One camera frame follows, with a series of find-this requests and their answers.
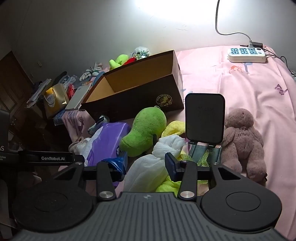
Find red packet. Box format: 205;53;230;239
67;83;78;98

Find gold gift bag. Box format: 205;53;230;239
42;83;70;120

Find black charger plug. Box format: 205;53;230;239
240;41;263;49

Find black phone stand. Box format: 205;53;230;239
184;93;226;166

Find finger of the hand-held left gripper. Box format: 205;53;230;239
18;150;85;167

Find pink teddy bear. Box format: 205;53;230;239
221;108;267;183

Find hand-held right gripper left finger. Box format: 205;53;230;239
53;158;128;202

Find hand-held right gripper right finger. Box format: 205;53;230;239
165;153;248;201

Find brown wooden door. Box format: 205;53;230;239
0;51;35;112

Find white power bank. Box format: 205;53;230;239
65;83;92;110

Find brown cardboard box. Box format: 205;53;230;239
81;50;185;122

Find large green plush toy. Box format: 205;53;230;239
119;106;167;157

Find purple tissue pack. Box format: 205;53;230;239
81;122;132;188

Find pink printed bedsheet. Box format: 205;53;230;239
54;45;296;237

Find white power cable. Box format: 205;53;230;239
215;0;253;48

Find white gauze cloth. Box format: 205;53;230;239
124;134;188;193

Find blue patterned cloth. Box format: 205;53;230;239
54;110;68;126

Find white glove bundle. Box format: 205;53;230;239
79;62;103;81

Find white power strip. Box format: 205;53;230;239
227;47;268;63

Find white and dark sock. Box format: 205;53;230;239
89;115;110;135

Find yellow-green mesh bath sponge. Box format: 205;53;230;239
155;148;211;193

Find dark oval insole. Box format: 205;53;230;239
52;71;67;85

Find stack of papers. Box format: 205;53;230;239
25;79;52;108

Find white panda plush toy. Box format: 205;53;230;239
131;46;151;60

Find clear plastic bag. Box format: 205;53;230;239
58;75;77;85

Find yellow knotted towel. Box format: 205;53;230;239
161;120;186;138

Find blue glasses case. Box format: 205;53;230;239
91;71;105;87

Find small green plush toy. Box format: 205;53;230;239
109;54;129;70

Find black thin cables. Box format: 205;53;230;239
262;47;296;77

